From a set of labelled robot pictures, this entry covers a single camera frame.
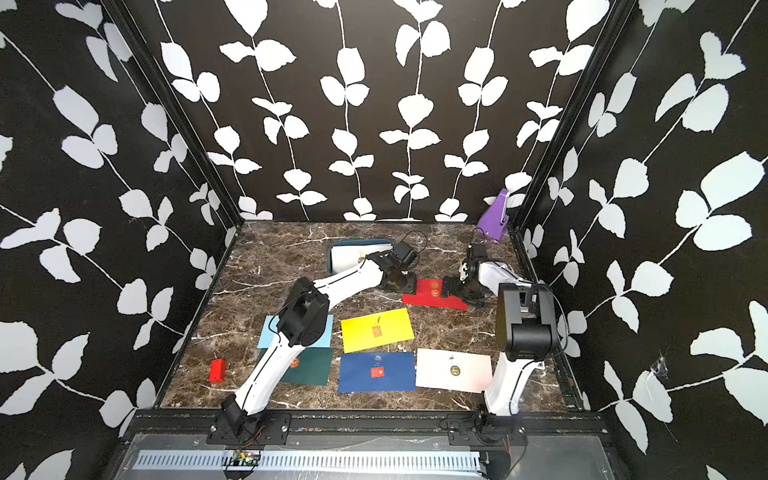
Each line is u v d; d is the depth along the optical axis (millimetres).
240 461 717
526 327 513
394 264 784
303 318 607
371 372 836
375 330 919
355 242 1167
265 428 732
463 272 912
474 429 732
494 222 1143
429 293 1014
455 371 838
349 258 1047
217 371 832
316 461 701
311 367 827
